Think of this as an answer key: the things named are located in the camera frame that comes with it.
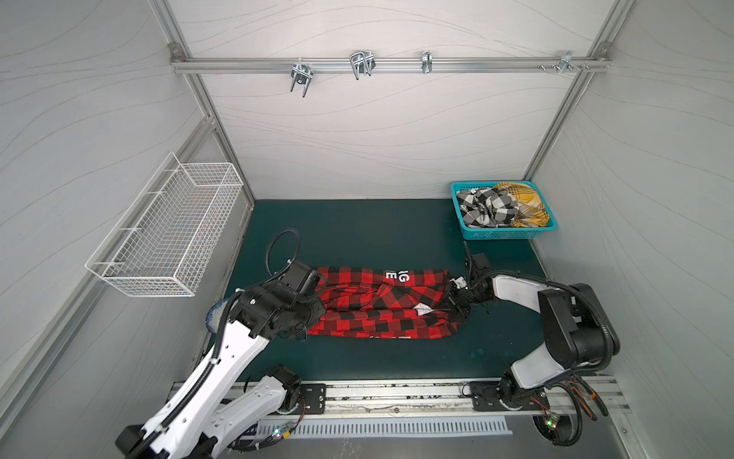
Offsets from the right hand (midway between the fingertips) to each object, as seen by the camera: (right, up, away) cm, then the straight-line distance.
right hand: (438, 300), depth 89 cm
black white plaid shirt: (+23, +31, +19) cm, 43 cm away
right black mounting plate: (+9, -21, -16) cm, 28 cm away
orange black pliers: (+34, -19, -14) cm, 41 cm away
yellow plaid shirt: (+38, +29, +14) cm, 50 cm away
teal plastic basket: (+26, +21, +13) cm, 36 cm away
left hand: (-33, +3, -18) cm, 37 cm away
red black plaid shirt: (-17, -1, -3) cm, 17 cm away
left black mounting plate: (-36, -21, -16) cm, 45 cm away
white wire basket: (-72, +20, -21) cm, 77 cm away
